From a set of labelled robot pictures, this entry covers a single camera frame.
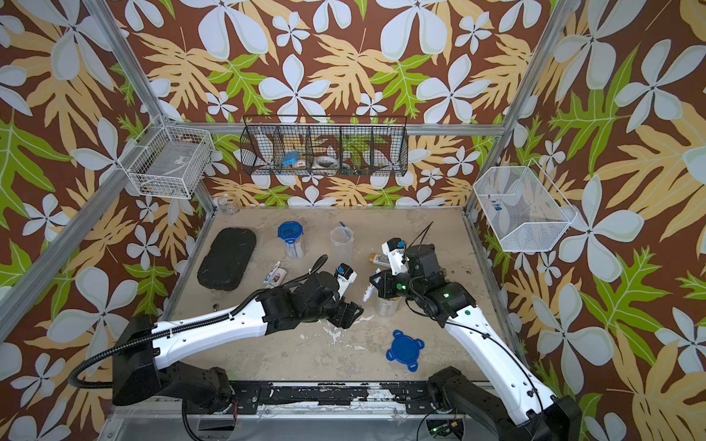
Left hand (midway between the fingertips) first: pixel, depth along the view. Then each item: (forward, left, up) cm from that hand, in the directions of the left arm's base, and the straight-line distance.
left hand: (357, 302), depth 75 cm
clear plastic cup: (+24, +5, -6) cm, 26 cm away
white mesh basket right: (+27, -51, +10) cm, 59 cm away
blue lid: (+29, +24, -4) cm, 38 cm away
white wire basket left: (+40, +60, +17) cm, 74 cm away
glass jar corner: (+55, +57, -17) cm, 81 cm away
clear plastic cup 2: (+27, +22, -12) cm, 37 cm away
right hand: (+5, -3, +5) cm, 8 cm away
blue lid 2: (-8, -15, -17) cm, 24 cm away
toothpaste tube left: (+19, +31, -16) cm, 39 cm away
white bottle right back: (+25, -9, -15) cm, 30 cm away
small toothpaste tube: (+2, -3, +3) cm, 5 cm away
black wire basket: (+55, +12, +14) cm, 58 cm away
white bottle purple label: (+16, +28, -15) cm, 35 cm away
